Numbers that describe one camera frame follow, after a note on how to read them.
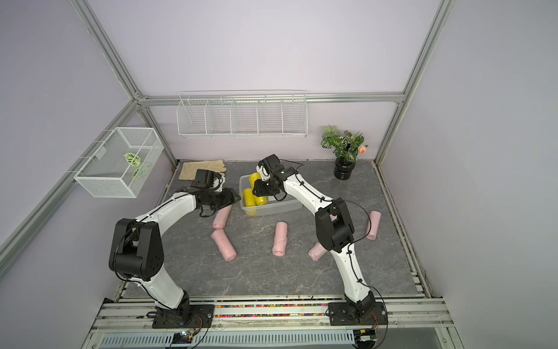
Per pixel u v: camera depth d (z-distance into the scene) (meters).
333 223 0.57
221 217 0.95
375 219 0.94
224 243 0.87
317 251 0.85
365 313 0.64
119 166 0.82
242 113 0.99
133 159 0.80
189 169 1.19
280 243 0.87
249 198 1.00
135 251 0.47
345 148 0.96
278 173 0.73
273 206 0.99
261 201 0.89
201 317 0.73
